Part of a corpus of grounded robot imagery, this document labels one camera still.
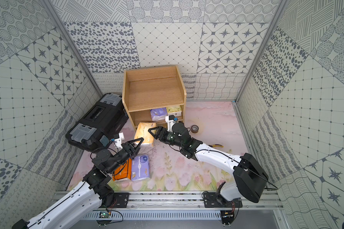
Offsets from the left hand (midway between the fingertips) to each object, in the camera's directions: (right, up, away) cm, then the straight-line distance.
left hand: (142, 137), depth 68 cm
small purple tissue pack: (+6, +11, +18) cm, 22 cm away
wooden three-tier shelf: (-2, +27, +15) cm, 31 cm away
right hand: (+3, +1, +6) cm, 7 cm away
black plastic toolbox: (-29, +5, +17) cm, 34 cm away
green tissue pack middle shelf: (+16, +14, +18) cm, 28 cm away
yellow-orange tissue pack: (-1, +2, +5) cm, 5 cm away
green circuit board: (-21, -40, +4) cm, 45 cm away
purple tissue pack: (-4, -19, +12) cm, 23 cm away
